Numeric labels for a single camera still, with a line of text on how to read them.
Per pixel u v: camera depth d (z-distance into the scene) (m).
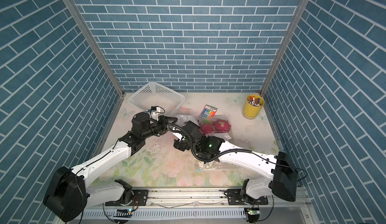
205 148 0.53
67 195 0.40
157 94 1.19
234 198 0.73
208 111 1.08
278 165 0.42
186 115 0.87
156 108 0.75
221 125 0.94
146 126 0.64
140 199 0.73
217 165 0.84
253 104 1.01
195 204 0.72
